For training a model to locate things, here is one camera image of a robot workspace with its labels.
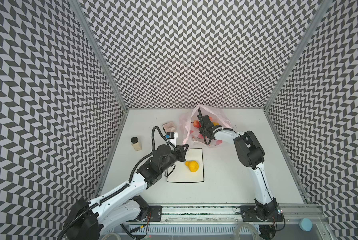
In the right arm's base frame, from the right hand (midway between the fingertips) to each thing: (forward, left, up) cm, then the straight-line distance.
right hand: (207, 129), depth 106 cm
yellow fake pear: (-29, +11, +5) cm, 32 cm away
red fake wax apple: (+2, +7, +4) cm, 8 cm away
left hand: (-25, +13, +19) cm, 35 cm away
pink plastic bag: (-15, +12, +25) cm, 32 cm away
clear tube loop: (-57, -13, +3) cm, 59 cm away
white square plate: (-31, +18, -1) cm, 36 cm away
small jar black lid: (-16, +46, +7) cm, 49 cm away
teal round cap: (-57, -41, 0) cm, 70 cm away
